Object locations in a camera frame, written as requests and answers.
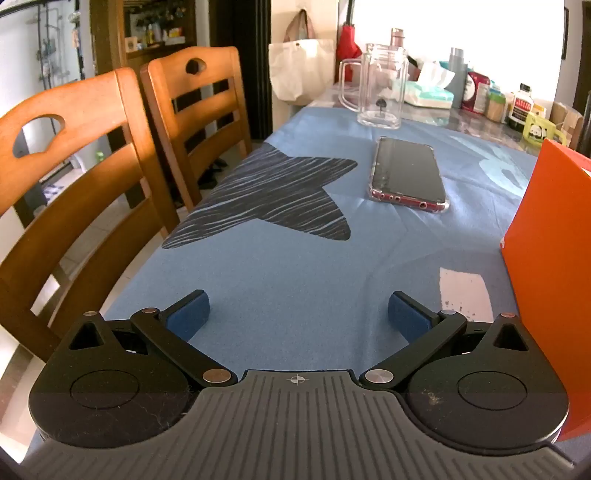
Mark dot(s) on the grey bottle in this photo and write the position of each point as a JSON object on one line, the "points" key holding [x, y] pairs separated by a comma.
{"points": [[458, 74]]}

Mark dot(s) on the red canister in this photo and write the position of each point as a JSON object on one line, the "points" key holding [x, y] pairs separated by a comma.
{"points": [[473, 92]]}

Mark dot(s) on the green-lid jar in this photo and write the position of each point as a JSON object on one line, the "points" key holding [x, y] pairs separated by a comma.
{"points": [[496, 108]]}

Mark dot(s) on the white tote bag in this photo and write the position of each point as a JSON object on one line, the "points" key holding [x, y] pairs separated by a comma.
{"points": [[300, 64]]}

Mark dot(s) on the smartphone in clear case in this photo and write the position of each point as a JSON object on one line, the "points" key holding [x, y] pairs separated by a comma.
{"points": [[406, 170]]}

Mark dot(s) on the blue star-print tablecloth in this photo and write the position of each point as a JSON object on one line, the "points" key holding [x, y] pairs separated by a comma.
{"points": [[300, 258]]}

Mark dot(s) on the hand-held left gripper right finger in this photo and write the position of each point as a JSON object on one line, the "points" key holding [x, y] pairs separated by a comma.
{"points": [[407, 316]]}

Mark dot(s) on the teal tissue box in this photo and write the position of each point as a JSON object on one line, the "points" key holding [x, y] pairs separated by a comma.
{"points": [[429, 97]]}

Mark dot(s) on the wooden shelf cabinet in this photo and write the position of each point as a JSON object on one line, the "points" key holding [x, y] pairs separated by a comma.
{"points": [[108, 32]]}

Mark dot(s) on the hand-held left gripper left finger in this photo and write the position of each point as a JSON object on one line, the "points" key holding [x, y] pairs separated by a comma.
{"points": [[189, 314]]}

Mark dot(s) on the wooden chair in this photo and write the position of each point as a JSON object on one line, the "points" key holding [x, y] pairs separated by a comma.
{"points": [[207, 69], [92, 184]]}

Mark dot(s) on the red umbrella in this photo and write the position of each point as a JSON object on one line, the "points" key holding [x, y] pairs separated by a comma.
{"points": [[347, 46]]}

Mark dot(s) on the metal drying rack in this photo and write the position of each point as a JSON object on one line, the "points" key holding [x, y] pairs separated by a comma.
{"points": [[51, 46]]}

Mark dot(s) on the orange cardboard box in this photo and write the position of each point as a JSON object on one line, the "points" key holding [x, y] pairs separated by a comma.
{"points": [[549, 254]]}

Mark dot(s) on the brown paper bag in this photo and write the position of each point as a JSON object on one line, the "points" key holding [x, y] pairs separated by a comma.
{"points": [[570, 120]]}

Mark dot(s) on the clear glass mug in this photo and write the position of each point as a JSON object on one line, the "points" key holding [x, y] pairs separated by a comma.
{"points": [[383, 92]]}

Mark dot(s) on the green panda mug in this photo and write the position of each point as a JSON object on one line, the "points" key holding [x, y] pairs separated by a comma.
{"points": [[538, 131]]}

